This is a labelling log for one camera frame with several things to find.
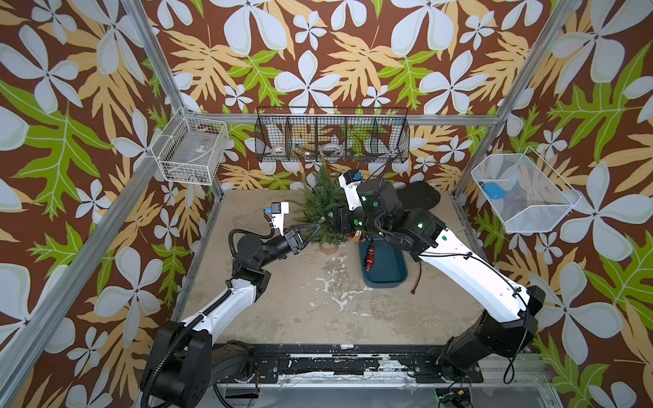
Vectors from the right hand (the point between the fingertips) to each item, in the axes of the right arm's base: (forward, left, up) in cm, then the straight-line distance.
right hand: (329, 210), depth 67 cm
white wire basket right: (+14, -65, -9) cm, 67 cm away
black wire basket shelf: (+43, -20, -5) cm, 48 cm away
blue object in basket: (+18, -57, -11) cm, 61 cm away
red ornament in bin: (+5, -16, -33) cm, 37 cm away
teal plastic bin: (+3, -24, -37) cm, 44 cm away
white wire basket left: (+30, +48, -1) cm, 57 cm away
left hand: (-2, +2, -4) cm, 5 cm away
